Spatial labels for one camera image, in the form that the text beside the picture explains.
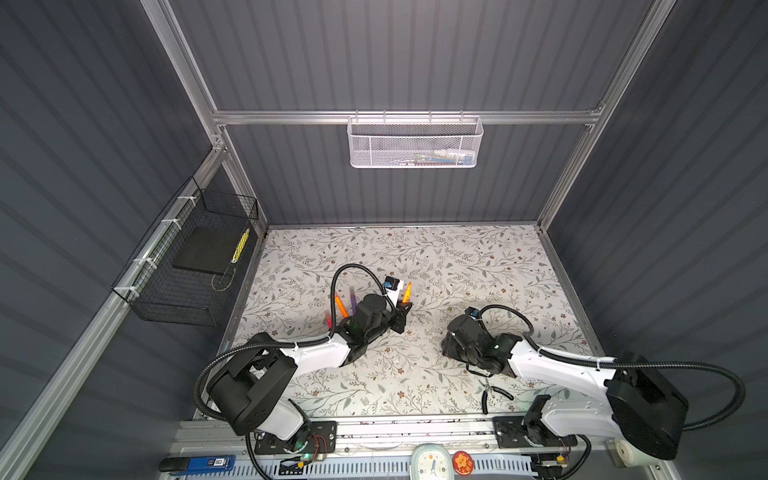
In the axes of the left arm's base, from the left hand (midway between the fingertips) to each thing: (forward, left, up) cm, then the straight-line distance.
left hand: (410, 303), depth 85 cm
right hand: (-10, -11, -9) cm, 17 cm away
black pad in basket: (+9, +52, +17) cm, 55 cm away
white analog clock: (-37, -2, -9) cm, 38 cm away
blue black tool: (-34, +54, -8) cm, 65 cm away
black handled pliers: (-21, -20, -11) cm, 31 cm away
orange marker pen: (+1, +1, +4) cm, 4 cm away
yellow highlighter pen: (+9, +45, +16) cm, 49 cm away
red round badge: (-37, -9, -11) cm, 40 cm away
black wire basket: (-4, +59, +17) cm, 62 cm away
